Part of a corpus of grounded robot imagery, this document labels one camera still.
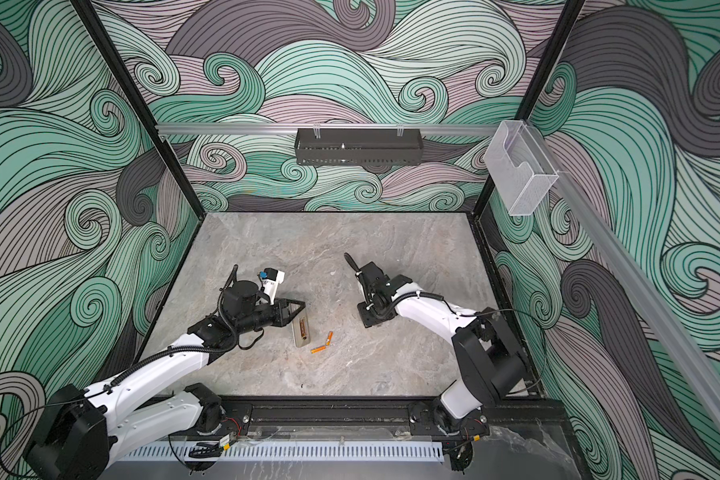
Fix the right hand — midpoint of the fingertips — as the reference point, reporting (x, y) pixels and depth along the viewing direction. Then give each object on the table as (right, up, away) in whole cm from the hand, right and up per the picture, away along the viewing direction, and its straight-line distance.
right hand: (369, 316), depth 87 cm
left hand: (-18, +6, -7) cm, 21 cm away
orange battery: (-12, -7, +1) cm, 14 cm away
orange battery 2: (-15, -9, -1) cm, 17 cm away
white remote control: (-19, -1, -10) cm, 21 cm away
